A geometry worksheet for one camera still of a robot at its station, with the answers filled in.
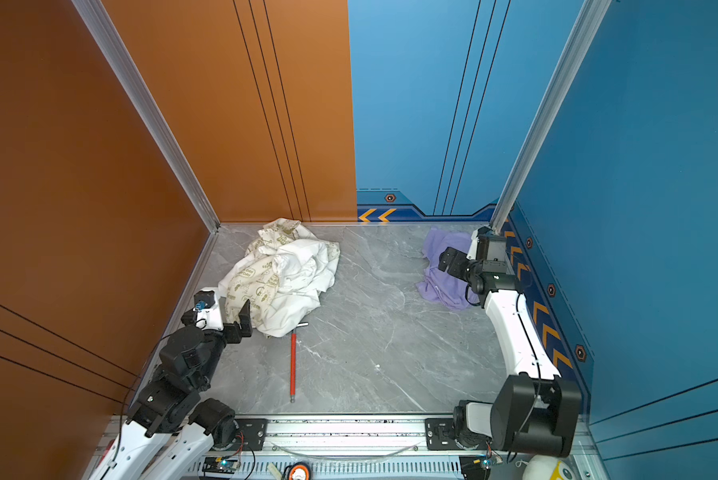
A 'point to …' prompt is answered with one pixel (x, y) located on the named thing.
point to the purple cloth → (439, 284)
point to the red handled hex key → (293, 362)
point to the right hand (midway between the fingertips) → (451, 259)
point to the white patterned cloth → (283, 273)
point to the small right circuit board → (485, 461)
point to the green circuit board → (218, 464)
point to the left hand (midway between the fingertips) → (229, 300)
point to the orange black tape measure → (298, 471)
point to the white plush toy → (547, 467)
